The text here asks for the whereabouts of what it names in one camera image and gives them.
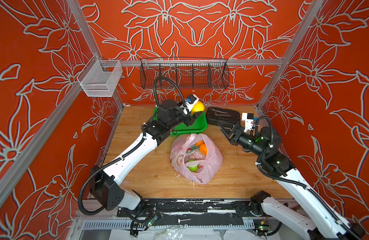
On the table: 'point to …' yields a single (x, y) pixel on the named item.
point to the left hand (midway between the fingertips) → (195, 104)
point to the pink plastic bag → (196, 157)
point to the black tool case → (214, 115)
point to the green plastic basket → (200, 124)
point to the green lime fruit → (193, 168)
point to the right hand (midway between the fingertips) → (218, 127)
